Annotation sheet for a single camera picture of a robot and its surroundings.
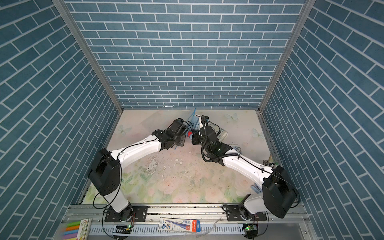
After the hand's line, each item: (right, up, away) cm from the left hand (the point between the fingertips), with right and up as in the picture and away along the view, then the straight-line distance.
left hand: (184, 138), depth 88 cm
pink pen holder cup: (+56, -16, +10) cm, 59 cm away
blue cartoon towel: (+6, +9, -8) cm, 13 cm away
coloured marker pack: (-47, -40, -21) cm, 65 cm away
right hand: (+6, +5, -8) cm, 11 cm away
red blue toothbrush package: (-1, -39, -19) cm, 43 cm away
